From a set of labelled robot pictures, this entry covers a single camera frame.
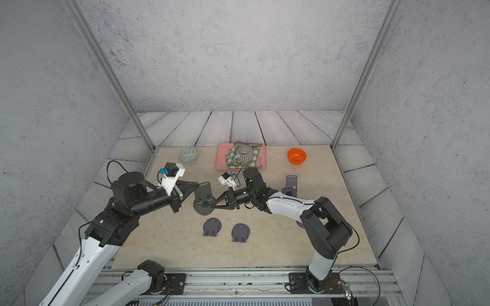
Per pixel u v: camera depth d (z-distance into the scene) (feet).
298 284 2.38
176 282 2.39
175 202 1.82
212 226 2.90
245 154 3.54
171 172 1.68
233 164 3.64
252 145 4.02
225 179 2.48
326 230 1.51
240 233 2.85
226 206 2.33
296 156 3.68
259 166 3.68
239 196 2.33
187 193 2.01
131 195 1.53
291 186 3.09
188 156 3.76
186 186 1.92
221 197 2.38
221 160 3.76
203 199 2.19
